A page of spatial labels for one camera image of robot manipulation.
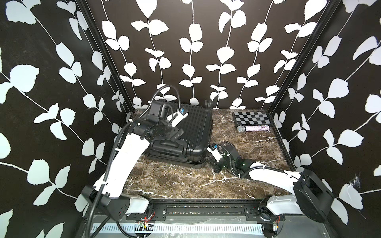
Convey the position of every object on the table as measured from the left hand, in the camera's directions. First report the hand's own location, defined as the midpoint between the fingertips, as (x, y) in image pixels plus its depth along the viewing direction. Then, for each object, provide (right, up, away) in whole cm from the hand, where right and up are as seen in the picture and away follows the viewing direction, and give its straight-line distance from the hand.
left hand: (176, 120), depth 72 cm
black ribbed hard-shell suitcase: (+6, -15, +2) cm, 17 cm away
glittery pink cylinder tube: (+44, -5, +33) cm, 55 cm away
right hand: (+16, -22, +11) cm, 30 cm away
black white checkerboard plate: (+52, +2, +41) cm, 67 cm away
